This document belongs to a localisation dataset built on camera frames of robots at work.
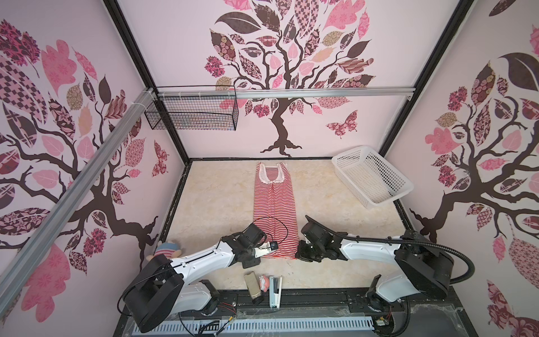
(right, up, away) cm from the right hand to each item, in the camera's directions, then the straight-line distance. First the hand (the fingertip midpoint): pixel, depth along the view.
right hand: (292, 254), depth 84 cm
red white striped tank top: (-8, +17, +16) cm, 25 cm away
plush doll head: (-49, +3, -3) cm, 50 cm away
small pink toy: (-11, -7, -10) cm, 17 cm away
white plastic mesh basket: (+47, +30, +26) cm, 61 cm away
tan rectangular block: (-16, -8, -9) cm, 20 cm away
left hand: (-17, -1, +2) cm, 17 cm away
